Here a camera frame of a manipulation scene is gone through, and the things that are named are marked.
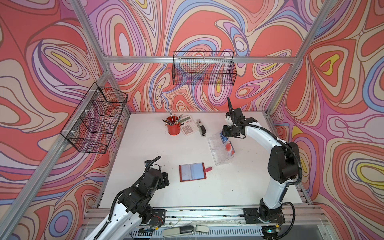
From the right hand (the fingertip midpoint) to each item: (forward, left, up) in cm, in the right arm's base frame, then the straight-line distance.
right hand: (226, 135), depth 94 cm
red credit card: (-9, 0, 0) cm, 9 cm away
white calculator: (+15, +24, -7) cm, 29 cm away
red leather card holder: (-19, +23, -9) cm, 32 cm away
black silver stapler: (+10, +15, -5) cm, 18 cm away
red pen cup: (+11, +35, -7) cm, 37 cm away
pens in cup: (+14, +35, +1) cm, 38 cm away
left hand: (-24, +37, -2) cm, 44 cm away
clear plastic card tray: (-7, +4, -5) cm, 9 cm away
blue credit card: (-1, +2, -1) cm, 2 cm away
